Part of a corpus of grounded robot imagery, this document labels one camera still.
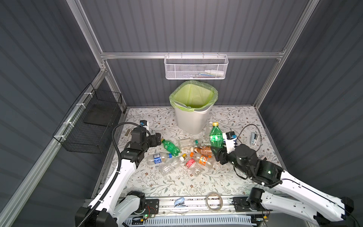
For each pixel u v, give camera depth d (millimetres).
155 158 860
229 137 577
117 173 475
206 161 851
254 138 987
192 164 838
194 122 895
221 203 746
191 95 1024
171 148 914
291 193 456
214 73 869
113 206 420
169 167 831
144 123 697
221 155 589
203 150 860
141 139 622
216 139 667
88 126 738
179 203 741
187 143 965
